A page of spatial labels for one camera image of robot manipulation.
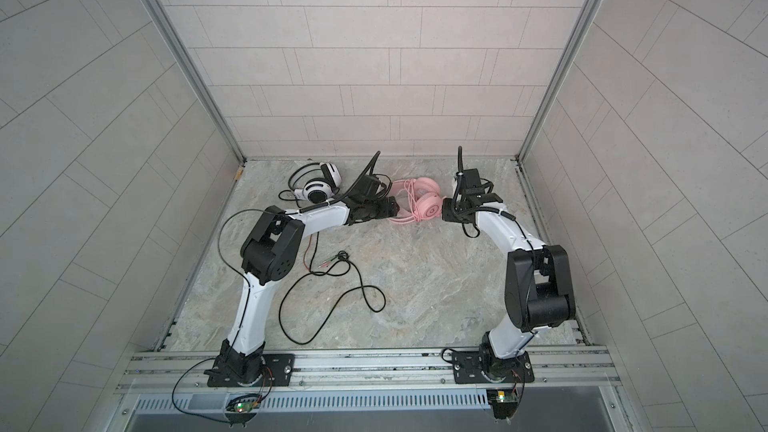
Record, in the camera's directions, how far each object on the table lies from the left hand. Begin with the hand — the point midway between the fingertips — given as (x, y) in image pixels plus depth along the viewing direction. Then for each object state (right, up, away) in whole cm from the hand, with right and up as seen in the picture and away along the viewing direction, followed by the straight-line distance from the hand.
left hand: (400, 204), depth 100 cm
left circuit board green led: (-34, -41, -36) cm, 64 cm away
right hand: (+14, -1, -8) cm, 16 cm away
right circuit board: (+24, -43, -32) cm, 59 cm away
